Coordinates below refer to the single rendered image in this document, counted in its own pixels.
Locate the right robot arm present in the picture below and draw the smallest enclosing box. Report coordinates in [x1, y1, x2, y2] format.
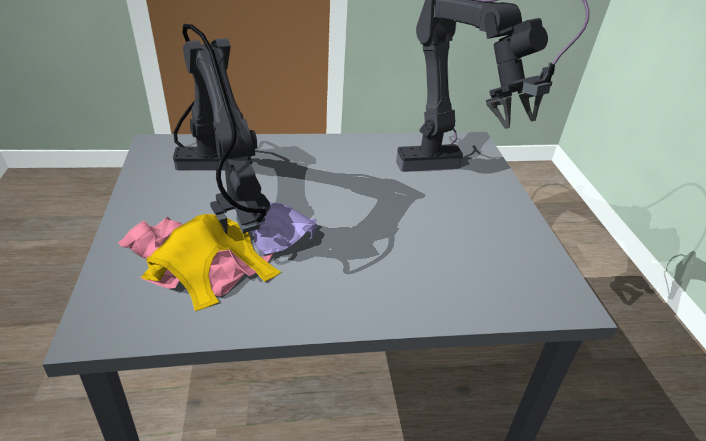
[173, 38, 261, 202]

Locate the yellow cloth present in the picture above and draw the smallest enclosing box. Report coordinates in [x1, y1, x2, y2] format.
[141, 214, 281, 311]

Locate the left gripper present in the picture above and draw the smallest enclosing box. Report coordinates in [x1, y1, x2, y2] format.
[486, 59, 555, 129]

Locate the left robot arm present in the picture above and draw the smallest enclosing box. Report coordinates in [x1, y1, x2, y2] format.
[397, 0, 548, 161]

